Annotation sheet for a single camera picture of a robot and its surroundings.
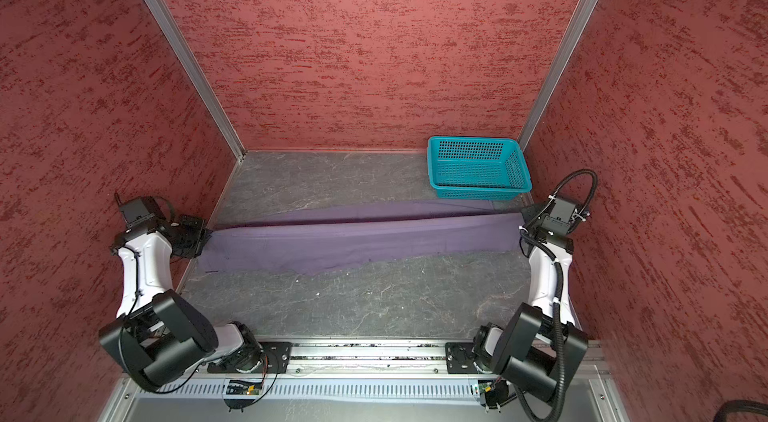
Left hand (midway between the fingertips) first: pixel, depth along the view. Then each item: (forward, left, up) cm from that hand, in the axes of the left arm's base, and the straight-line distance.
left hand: (214, 232), depth 81 cm
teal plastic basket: (+39, -84, -15) cm, 93 cm away
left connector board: (-34, -12, -18) cm, 40 cm away
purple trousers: (-2, -29, +1) cm, 29 cm away
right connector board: (-34, -75, -15) cm, 84 cm away
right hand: (+7, -88, +3) cm, 88 cm away
